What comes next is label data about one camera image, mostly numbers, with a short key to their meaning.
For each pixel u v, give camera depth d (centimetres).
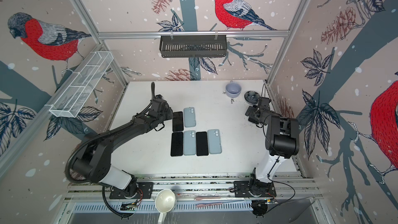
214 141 90
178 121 97
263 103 81
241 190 73
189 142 90
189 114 101
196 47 104
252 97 110
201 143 89
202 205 69
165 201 70
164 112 73
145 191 73
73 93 74
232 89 112
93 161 44
